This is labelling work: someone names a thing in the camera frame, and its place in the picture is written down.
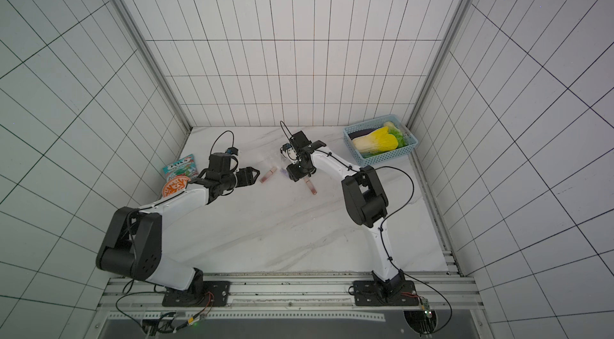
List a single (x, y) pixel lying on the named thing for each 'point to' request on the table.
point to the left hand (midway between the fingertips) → (250, 177)
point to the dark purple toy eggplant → (361, 133)
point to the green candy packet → (185, 167)
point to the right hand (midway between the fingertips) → (287, 174)
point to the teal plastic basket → (374, 157)
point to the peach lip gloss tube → (270, 172)
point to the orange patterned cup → (176, 185)
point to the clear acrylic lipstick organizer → (269, 158)
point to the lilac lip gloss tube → (285, 172)
